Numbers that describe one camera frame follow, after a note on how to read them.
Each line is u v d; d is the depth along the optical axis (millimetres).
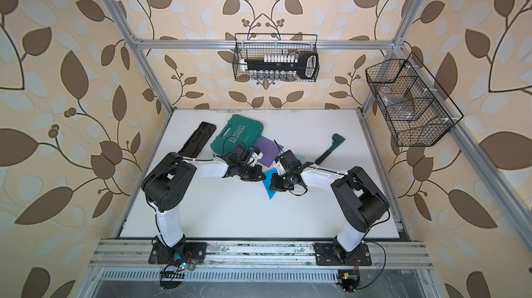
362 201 462
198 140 1050
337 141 1050
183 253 671
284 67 865
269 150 1077
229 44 893
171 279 680
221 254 753
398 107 697
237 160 784
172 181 514
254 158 875
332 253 663
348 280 731
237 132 1048
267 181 945
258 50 930
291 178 682
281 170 840
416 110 734
